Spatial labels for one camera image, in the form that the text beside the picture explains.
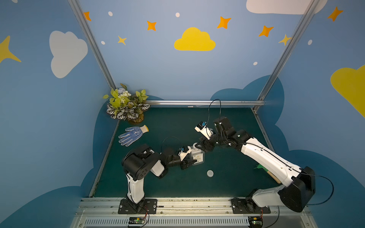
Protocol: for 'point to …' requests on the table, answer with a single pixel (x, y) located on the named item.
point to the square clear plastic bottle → (198, 154)
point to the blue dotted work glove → (135, 133)
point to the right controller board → (255, 222)
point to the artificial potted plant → (123, 106)
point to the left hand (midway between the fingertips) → (195, 155)
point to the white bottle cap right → (210, 173)
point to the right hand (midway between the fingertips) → (200, 140)
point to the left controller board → (136, 220)
